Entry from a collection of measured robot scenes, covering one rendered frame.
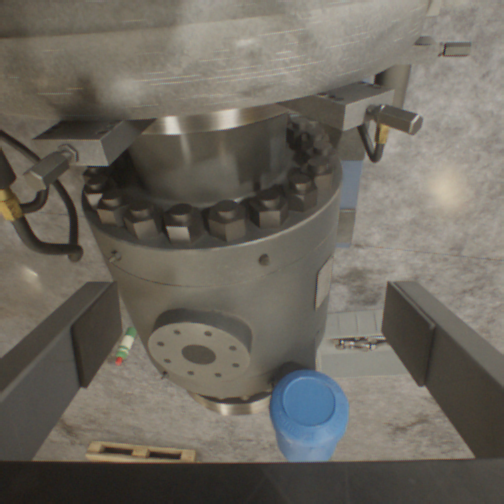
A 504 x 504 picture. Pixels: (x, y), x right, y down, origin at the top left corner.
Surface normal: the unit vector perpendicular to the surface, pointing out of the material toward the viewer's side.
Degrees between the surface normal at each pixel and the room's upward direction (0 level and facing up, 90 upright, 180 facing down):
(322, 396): 90
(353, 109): 40
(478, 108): 0
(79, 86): 4
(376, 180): 0
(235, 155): 29
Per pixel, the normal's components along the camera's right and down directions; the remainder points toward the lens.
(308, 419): -0.07, -0.76
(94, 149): -0.18, 0.65
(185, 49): 0.15, 0.63
